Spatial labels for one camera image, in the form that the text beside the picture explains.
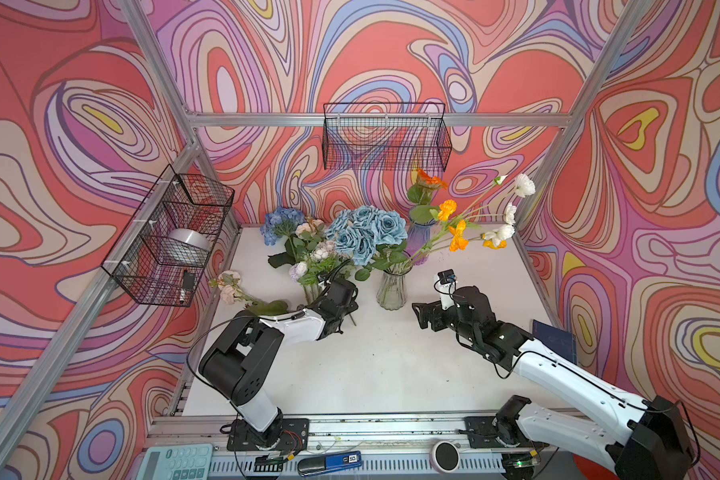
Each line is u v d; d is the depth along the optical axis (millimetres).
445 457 664
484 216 713
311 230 1056
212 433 750
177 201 740
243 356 473
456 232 678
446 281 686
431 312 699
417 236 957
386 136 958
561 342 889
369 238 691
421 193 796
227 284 974
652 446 386
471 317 587
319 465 654
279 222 1076
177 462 687
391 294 955
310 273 881
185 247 703
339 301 723
